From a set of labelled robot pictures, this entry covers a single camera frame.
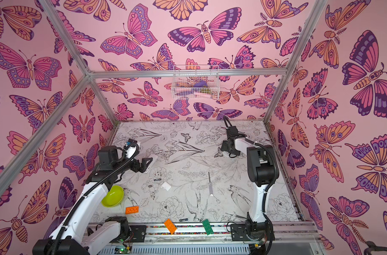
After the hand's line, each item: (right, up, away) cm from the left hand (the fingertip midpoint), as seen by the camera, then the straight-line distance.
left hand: (144, 153), depth 80 cm
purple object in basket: (+28, +40, +15) cm, 51 cm away
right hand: (+48, +1, +24) cm, 53 cm away
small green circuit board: (-8, -43, -7) cm, 45 cm away
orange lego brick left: (-7, -29, +1) cm, 30 cm away
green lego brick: (+31, -34, -5) cm, 46 cm away
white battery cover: (+9, -19, +8) cm, 23 cm away
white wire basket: (+25, +42, +18) cm, 52 cm away
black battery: (+18, -33, -2) cm, 38 cm away
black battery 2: (+3, -17, +12) cm, 21 cm away
